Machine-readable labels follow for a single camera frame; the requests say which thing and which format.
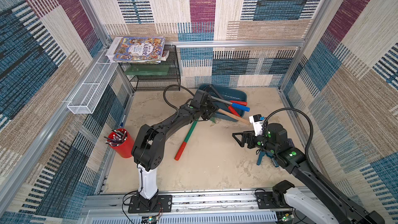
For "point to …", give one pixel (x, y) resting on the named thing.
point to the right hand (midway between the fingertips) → (240, 136)
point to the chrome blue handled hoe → (234, 105)
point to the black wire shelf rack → (172, 80)
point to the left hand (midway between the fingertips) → (220, 108)
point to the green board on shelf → (147, 70)
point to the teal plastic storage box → (228, 94)
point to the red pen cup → (120, 141)
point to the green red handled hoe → (182, 148)
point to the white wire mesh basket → (87, 97)
